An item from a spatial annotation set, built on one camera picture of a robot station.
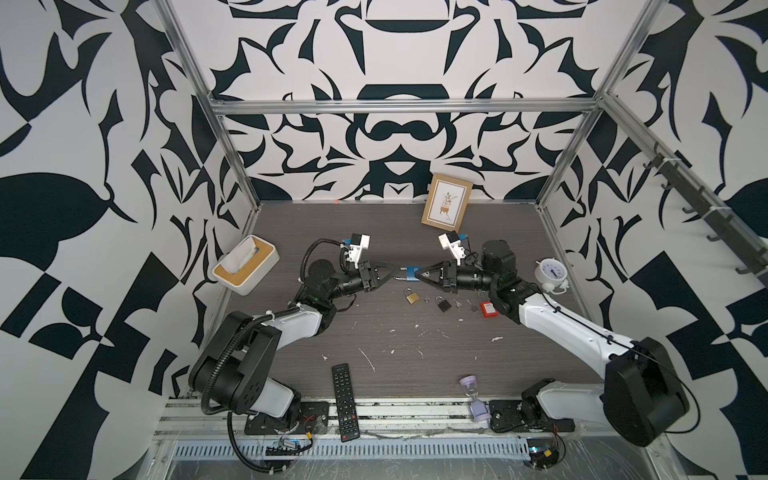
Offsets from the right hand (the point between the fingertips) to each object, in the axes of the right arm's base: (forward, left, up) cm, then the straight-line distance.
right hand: (418, 278), depth 72 cm
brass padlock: (+8, 0, -24) cm, 25 cm away
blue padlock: (+1, +1, 0) cm, 2 cm away
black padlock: (+5, -9, -24) cm, 27 cm away
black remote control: (-22, +19, -23) cm, 37 cm away
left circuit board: (-31, +32, -25) cm, 51 cm away
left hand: (+3, +4, +1) cm, 5 cm away
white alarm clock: (+14, -45, -23) cm, 53 cm away
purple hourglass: (-23, -14, -22) cm, 35 cm away
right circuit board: (-32, -28, -26) cm, 50 cm away
